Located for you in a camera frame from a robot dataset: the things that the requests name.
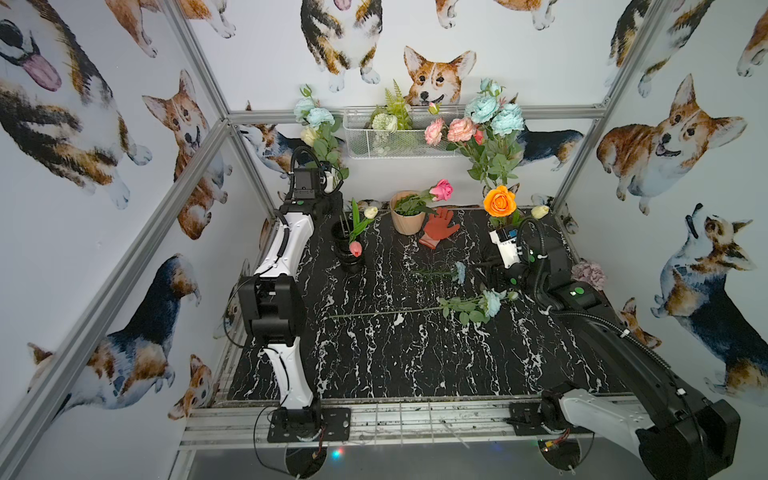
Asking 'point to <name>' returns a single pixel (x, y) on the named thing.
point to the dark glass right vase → (500, 223)
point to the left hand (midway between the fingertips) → (341, 190)
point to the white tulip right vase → (540, 211)
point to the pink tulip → (355, 248)
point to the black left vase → (340, 233)
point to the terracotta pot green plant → (408, 211)
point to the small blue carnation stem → (458, 274)
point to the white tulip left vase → (359, 226)
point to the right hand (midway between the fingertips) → (480, 260)
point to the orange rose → (499, 201)
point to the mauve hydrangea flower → (589, 272)
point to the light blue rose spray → (487, 304)
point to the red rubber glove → (437, 228)
